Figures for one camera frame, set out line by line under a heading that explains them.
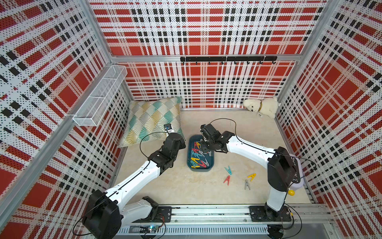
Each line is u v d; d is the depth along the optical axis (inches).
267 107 44.3
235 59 34.8
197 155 37.4
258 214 28.8
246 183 32.9
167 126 27.2
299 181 29.4
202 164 35.7
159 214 28.8
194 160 36.5
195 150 37.7
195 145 39.1
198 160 36.4
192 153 37.4
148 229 27.3
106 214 15.1
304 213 29.5
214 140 25.7
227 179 33.6
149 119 36.7
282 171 18.3
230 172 34.8
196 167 35.1
